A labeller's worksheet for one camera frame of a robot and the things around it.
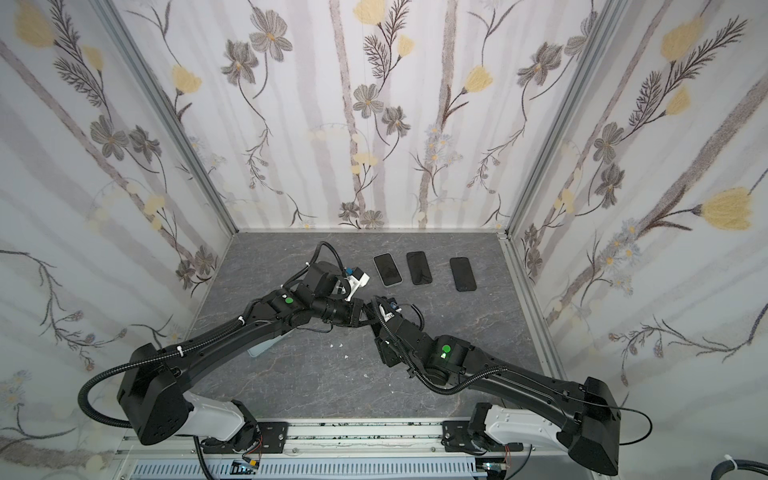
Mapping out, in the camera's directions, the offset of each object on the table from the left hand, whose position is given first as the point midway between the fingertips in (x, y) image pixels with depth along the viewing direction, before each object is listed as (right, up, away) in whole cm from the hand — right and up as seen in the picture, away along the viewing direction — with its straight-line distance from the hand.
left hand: (375, 314), depth 73 cm
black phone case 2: (+31, +8, +34) cm, 47 cm away
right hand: (+1, -5, 0) cm, 5 cm away
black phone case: (+15, +10, +34) cm, 39 cm away
